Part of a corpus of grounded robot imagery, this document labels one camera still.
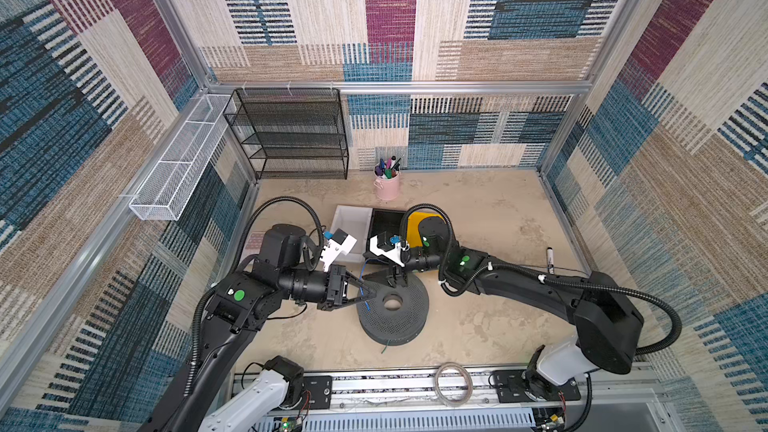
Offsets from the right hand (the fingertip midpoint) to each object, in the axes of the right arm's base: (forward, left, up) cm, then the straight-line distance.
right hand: (367, 267), depth 72 cm
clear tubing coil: (-23, -16, -21) cm, 35 cm away
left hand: (-11, -2, +12) cm, 16 cm away
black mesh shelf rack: (+55, +28, -3) cm, 62 cm away
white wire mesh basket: (+13, +45, +14) cm, 49 cm away
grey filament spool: (-6, -7, -16) cm, 19 cm away
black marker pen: (+11, -56, -21) cm, 61 cm away
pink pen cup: (+38, -6, -11) cm, 40 cm away
